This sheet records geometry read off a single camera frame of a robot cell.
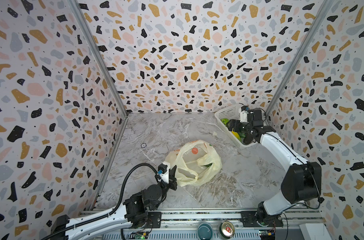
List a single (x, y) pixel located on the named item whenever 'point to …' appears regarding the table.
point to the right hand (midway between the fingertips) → (231, 120)
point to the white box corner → (314, 231)
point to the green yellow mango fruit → (237, 135)
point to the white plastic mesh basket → (231, 113)
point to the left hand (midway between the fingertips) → (177, 166)
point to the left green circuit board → (138, 235)
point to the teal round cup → (205, 231)
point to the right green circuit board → (267, 234)
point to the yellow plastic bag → (196, 161)
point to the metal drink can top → (227, 229)
